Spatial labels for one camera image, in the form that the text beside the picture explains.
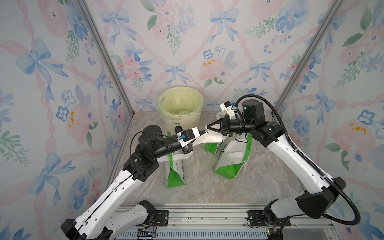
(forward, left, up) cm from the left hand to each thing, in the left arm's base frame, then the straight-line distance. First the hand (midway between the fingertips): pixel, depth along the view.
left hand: (202, 129), depth 56 cm
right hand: (+6, -3, -5) cm, 9 cm away
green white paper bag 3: (+2, -16, -24) cm, 29 cm away
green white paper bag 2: (+15, -8, -37) cm, 41 cm away
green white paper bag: (-7, +12, -21) cm, 25 cm away
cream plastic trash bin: (+21, +17, -21) cm, 35 cm away
